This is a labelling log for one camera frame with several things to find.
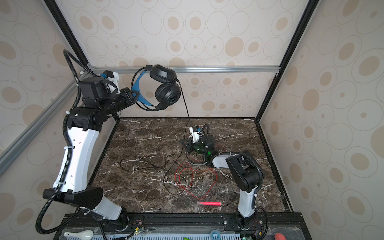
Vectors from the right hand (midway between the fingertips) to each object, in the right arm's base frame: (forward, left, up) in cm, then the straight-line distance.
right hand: (180, 141), depth 87 cm
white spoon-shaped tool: (-44, +44, -14) cm, 63 cm away
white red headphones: (-7, -8, -15) cm, 18 cm away
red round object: (-45, -46, -12) cm, 66 cm away
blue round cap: (-44, -17, -15) cm, 50 cm away
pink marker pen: (-30, -16, -15) cm, 37 cm away
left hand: (+1, +13, +35) cm, 38 cm away
